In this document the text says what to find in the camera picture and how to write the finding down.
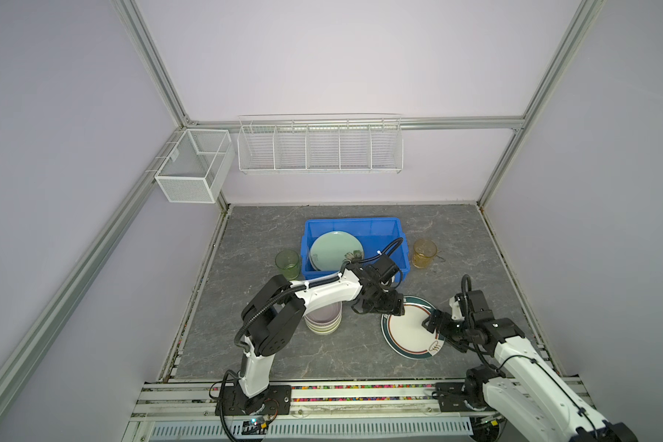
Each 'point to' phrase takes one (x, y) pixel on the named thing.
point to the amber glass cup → (424, 250)
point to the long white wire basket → (320, 143)
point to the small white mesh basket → (196, 166)
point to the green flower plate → (330, 250)
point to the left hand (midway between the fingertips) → (395, 316)
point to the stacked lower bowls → (323, 330)
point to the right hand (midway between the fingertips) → (435, 331)
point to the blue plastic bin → (378, 236)
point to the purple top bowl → (326, 315)
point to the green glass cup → (288, 261)
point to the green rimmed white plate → (405, 334)
